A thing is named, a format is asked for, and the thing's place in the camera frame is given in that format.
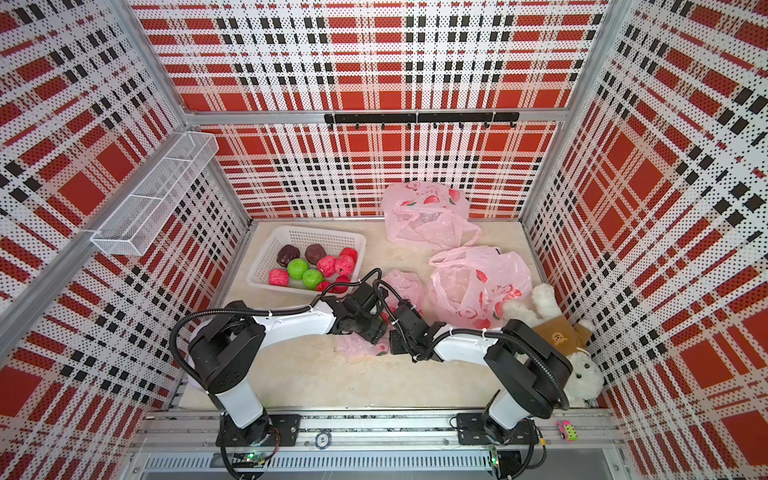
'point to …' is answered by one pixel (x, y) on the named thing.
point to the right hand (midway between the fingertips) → (399, 340)
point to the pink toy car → (566, 430)
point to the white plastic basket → (305, 260)
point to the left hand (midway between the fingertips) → (377, 325)
